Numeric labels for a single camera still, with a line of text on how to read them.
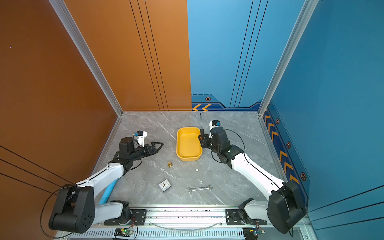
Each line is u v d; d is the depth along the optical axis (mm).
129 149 683
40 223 427
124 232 706
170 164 896
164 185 811
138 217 739
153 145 772
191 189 814
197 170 891
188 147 1005
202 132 808
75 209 414
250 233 697
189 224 725
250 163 506
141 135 790
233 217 725
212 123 732
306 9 705
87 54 856
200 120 1160
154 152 756
